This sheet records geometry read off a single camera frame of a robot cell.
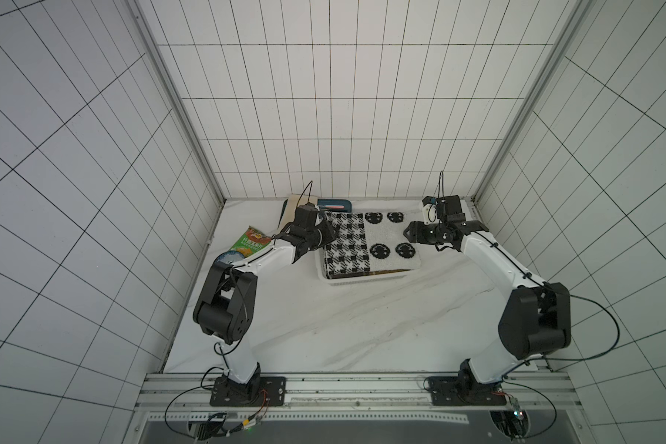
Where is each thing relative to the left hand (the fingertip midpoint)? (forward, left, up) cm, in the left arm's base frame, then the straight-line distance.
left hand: (334, 235), depth 92 cm
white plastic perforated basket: (-15, -13, -3) cm, 20 cm away
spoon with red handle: (+25, +2, -13) cm, 28 cm away
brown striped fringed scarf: (-13, -13, -2) cm, 18 cm away
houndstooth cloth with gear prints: (-3, -12, +1) cm, 13 cm away
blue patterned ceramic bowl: (-3, +38, -9) cm, 40 cm away
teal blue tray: (+28, +3, -13) cm, 31 cm away
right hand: (0, -22, +3) cm, 23 cm away
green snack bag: (+3, +31, -10) cm, 33 cm away
